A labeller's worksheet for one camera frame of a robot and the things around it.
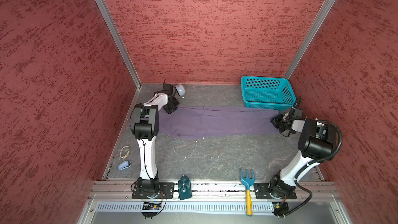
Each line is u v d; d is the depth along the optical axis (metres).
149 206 0.73
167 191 0.74
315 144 0.51
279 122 0.89
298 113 0.81
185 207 0.77
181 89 1.09
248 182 0.75
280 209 0.71
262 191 0.74
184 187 0.67
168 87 0.88
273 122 0.91
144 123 0.61
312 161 0.52
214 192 0.76
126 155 0.84
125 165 0.79
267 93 1.17
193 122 0.98
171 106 0.92
